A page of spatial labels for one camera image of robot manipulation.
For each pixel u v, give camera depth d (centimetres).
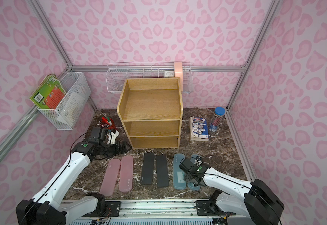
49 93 72
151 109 77
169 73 93
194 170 67
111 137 65
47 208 38
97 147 58
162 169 86
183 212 72
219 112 92
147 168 88
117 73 97
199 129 103
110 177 84
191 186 80
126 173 86
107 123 100
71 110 83
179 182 81
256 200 40
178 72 82
